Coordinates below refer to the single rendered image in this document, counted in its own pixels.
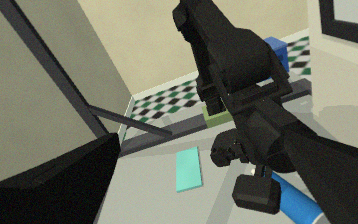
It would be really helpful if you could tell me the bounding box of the cream wall panel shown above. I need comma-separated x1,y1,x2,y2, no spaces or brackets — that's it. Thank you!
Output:
307,0,358,148

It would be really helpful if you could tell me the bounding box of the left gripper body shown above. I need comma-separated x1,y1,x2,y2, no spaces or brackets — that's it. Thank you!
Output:
232,131,281,215

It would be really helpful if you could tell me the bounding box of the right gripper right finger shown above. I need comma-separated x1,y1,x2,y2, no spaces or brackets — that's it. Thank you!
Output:
284,129,358,224

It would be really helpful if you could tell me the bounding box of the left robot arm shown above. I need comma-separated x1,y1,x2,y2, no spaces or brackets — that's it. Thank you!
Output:
172,0,317,173

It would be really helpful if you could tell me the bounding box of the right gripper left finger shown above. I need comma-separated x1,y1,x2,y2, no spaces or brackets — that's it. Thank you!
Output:
0,133,120,224

